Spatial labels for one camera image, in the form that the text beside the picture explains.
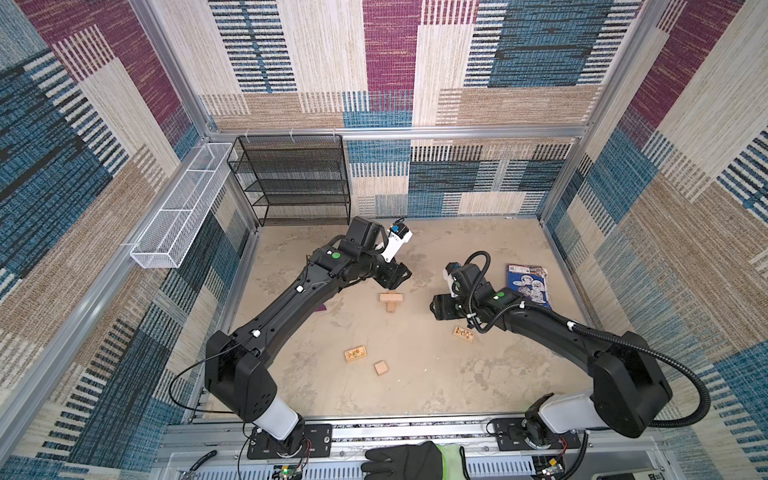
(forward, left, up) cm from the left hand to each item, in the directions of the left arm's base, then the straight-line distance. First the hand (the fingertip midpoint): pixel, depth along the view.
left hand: (402, 262), depth 78 cm
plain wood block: (+4, +2, -23) cm, 23 cm away
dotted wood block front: (-14, +13, -24) cm, 31 cm away
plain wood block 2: (0, +3, -24) cm, 24 cm away
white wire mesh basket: (+2, +55, +9) cm, 56 cm away
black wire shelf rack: (+42, +36, -6) cm, 56 cm away
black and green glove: (-40, -3, -23) cm, 46 cm away
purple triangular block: (0, +25, -24) cm, 34 cm away
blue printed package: (+8, -43, -21) cm, 49 cm away
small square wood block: (-18, +6, -24) cm, 31 cm away
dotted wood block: (-9, -18, -22) cm, 30 cm away
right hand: (-5, -12, -16) cm, 20 cm away
